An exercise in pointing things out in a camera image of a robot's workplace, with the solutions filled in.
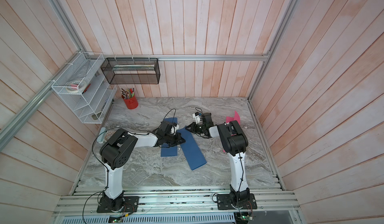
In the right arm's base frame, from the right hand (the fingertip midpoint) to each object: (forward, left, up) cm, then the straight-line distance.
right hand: (186, 127), depth 103 cm
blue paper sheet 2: (-16, -4, -1) cm, 17 cm away
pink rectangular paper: (+7, -36, +3) cm, 37 cm away
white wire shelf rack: (-5, +49, +29) cm, 57 cm away
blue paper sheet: (-18, +12, 0) cm, 21 cm away
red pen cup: (+17, +42, +6) cm, 46 cm away
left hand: (-12, 0, 0) cm, 12 cm away
